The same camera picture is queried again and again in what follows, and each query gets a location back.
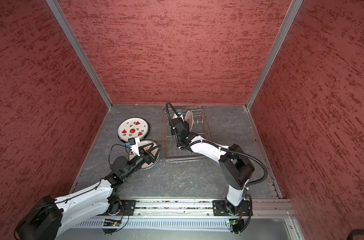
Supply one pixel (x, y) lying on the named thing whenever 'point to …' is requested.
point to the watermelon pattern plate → (133, 127)
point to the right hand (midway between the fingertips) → (177, 124)
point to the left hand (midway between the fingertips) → (158, 147)
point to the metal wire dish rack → (173, 153)
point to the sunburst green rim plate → (188, 117)
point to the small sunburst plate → (175, 116)
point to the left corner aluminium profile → (96, 79)
